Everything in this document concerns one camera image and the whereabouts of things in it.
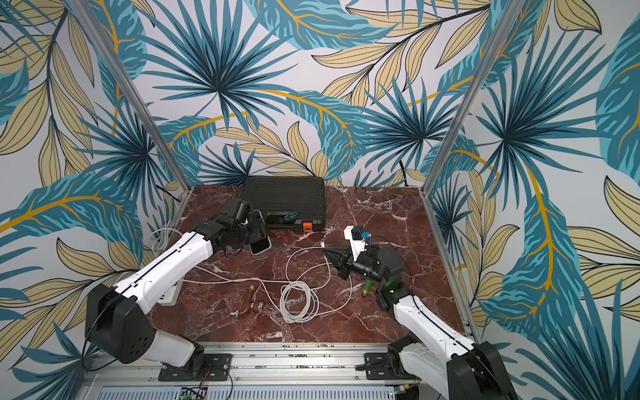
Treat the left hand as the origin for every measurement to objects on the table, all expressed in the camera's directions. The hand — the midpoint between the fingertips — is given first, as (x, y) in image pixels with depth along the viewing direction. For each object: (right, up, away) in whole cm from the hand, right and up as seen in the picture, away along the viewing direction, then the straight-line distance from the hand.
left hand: (259, 235), depth 83 cm
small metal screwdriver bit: (-8, -26, -1) cm, 27 cm away
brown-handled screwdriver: (-5, -22, +3) cm, 23 cm away
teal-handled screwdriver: (+9, +6, +15) cm, 18 cm away
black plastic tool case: (+8, +12, +33) cm, 36 cm away
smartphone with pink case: (+2, -1, -8) cm, 8 cm away
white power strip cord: (-44, -3, +17) cm, 47 cm away
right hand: (+18, -6, -13) cm, 23 cm away
